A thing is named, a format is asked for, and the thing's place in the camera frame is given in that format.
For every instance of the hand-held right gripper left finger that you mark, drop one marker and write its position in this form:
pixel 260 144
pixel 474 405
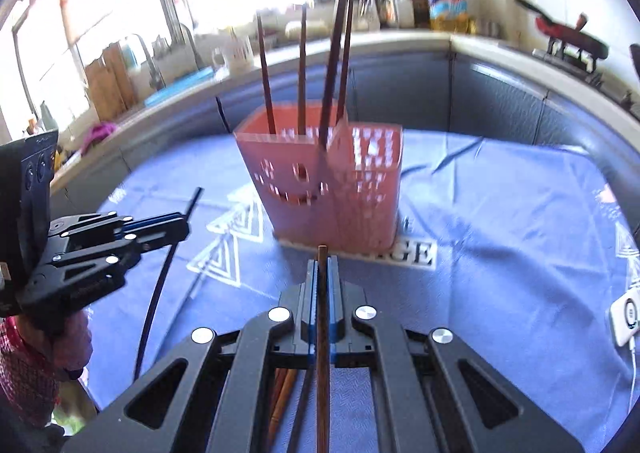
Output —
pixel 312 293

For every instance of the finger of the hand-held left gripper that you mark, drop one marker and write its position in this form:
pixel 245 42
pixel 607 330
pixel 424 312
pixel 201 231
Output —
pixel 85 278
pixel 150 228

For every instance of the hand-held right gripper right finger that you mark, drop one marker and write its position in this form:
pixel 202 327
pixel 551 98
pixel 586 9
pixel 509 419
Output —
pixel 334 293

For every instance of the brown wooden chopstick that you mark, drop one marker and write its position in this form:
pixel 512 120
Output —
pixel 346 63
pixel 323 383
pixel 265 78
pixel 302 73

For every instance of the pink plastic utensil holder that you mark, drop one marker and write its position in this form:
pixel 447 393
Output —
pixel 300 203

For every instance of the bunch of brown chopsticks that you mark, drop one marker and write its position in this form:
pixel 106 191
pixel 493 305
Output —
pixel 282 398

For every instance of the dark thin chopstick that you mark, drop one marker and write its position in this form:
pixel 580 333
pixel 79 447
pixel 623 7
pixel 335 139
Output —
pixel 334 58

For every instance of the person's left forearm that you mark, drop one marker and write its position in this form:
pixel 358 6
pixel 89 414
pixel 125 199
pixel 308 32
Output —
pixel 25 373

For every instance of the person's left hand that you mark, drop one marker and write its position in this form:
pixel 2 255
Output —
pixel 72 348

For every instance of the pink cloth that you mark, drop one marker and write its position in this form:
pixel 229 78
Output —
pixel 100 133

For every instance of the blue printed tablecloth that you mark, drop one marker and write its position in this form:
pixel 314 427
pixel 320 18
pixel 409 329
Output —
pixel 475 308

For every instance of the blue plastic basin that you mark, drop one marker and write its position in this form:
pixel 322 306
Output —
pixel 180 83

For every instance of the wooden cutting board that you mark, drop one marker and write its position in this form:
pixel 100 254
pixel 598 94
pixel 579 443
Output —
pixel 107 83

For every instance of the steel faucet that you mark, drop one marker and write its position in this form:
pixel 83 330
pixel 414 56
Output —
pixel 155 73
pixel 192 53

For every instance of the white mug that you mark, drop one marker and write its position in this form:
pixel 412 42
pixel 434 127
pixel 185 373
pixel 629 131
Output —
pixel 237 53

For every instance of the white bundle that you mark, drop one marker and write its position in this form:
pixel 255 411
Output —
pixel 305 28

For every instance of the grey base cabinets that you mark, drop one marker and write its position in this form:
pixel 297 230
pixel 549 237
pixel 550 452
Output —
pixel 500 93

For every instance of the white square device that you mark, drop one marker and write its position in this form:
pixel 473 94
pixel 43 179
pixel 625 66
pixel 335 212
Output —
pixel 625 318

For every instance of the white plastic jug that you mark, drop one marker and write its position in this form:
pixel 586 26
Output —
pixel 400 3

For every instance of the small steel cup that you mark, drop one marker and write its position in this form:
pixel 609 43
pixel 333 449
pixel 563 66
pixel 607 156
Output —
pixel 487 28

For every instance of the black gas stove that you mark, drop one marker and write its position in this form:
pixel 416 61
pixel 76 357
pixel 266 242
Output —
pixel 600 78

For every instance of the red frying pan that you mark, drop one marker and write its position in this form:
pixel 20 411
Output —
pixel 570 35

